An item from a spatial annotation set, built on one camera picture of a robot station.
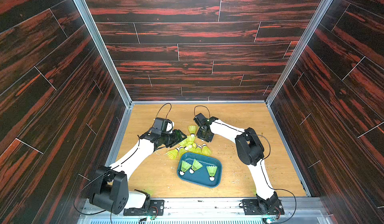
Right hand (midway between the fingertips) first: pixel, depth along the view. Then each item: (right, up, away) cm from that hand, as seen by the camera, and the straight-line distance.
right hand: (203, 136), depth 102 cm
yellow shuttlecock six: (+1, -8, -8) cm, 12 cm away
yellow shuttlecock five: (-8, +5, -3) cm, 10 cm away
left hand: (-12, +1, -18) cm, 22 cm away
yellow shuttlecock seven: (-5, -7, -13) cm, 15 cm away
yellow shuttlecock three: (-12, -15, -19) cm, 27 cm away
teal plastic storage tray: (-3, -21, -16) cm, 27 cm away
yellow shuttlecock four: (-19, -10, -12) cm, 25 cm away
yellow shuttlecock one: (+3, -17, -19) cm, 26 cm away
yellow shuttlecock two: (-6, -15, -18) cm, 24 cm away
